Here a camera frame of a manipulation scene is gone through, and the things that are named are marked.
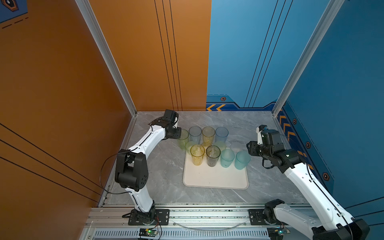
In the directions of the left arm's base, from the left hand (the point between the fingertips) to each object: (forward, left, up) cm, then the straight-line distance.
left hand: (177, 132), depth 92 cm
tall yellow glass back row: (-4, -19, +1) cm, 20 cm away
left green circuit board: (-50, +11, -14) cm, 53 cm away
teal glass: (-13, -31, -7) cm, 34 cm away
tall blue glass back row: (-1, -28, 0) cm, 28 cm away
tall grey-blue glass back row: (0, -11, 0) cm, 11 cm away
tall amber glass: (-8, -13, -10) cm, 18 cm away
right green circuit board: (-49, -51, -14) cm, 72 cm away
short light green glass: (-6, -28, -4) cm, 28 cm away
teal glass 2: (-13, -41, -10) cm, 44 cm away
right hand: (-14, -40, +8) cm, 43 cm away
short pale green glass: (-5, -8, -6) cm, 11 cm away
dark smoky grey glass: (-10, -22, -6) cm, 26 cm away
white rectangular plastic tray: (-22, -25, -15) cm, 37 cm away
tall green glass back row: (-5, -4, -1) cm, 7 cm away
